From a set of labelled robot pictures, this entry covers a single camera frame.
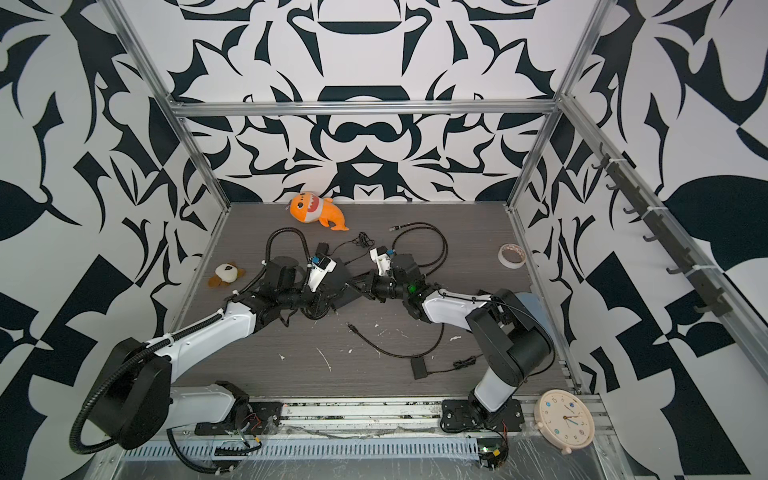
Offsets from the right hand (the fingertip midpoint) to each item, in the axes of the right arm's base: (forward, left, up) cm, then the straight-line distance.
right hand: (348, 285), depth 81 cm
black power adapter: (-18, -19, -16) cm, 30 cm away
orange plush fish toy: (+35, +18, -6) cm, 40 cm away
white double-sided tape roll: (+20, -54, -18) cm, 60 cm away
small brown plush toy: (+11, +42, -11) cm, 45 cm away
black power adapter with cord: (+23, +13, -15) cm, 30 cm away
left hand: (0, +2, -2) cm, 3 cm away
